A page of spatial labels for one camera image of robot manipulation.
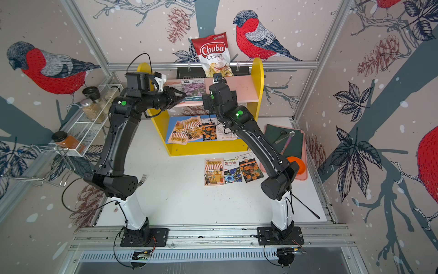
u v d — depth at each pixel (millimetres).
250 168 957
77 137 724
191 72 923
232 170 949
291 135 1104
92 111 714
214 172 946
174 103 631
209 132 949
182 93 694
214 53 822
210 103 653
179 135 925
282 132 1180
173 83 807
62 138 592
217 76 590
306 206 809
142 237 659
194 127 976
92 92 740
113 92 861
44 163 581
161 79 655
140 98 542
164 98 624
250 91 778
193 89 763
